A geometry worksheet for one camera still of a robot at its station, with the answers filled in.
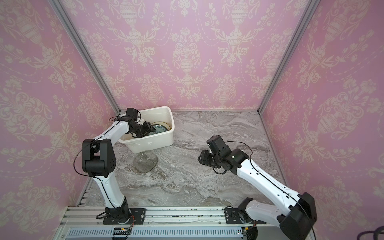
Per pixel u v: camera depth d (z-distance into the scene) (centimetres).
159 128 103
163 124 103
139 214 75
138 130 83
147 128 87
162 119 106
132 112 80
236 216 73
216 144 56
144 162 94
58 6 69
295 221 37
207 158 67
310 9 69
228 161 52
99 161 52
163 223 73
